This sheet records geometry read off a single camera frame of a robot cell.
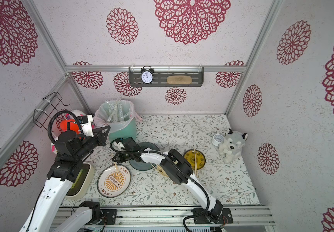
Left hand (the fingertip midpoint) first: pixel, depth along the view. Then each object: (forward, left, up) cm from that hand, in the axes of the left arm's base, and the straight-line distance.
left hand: (110, 128), depth 68 cm
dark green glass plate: (-5, -11, -31) cm, 33 cm away
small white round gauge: (+15, -63, -32) cm, 72 cm away
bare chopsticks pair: (-11, +2, -31) cm, 33 cm away
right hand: (-3, +7, -27) cm, 28 cm away
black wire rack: (+15, +37, 0) cm, 40 cm away
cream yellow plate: (-8, -24, -33) cm, 42 cm away
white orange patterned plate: (-17, +7, -32) cm, 37 cm away
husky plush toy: (+1, -65, -18) cm, 67 cm away
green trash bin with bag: (+19, +2, -12) cm, 23 cm away
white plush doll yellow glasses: (-3, +34, -14) cm, 37 cm away
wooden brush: (+37, -35, +1) cm, 51 cm away
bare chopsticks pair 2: (-6, -18, -31) cm, 37 cm away
